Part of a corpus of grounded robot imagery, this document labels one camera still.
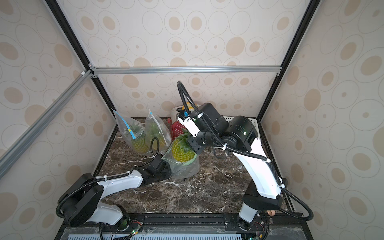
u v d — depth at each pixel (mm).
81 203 427
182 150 609
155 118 828
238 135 324
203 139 478
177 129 970
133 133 800
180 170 760
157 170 687
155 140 758
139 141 903
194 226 730
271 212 712
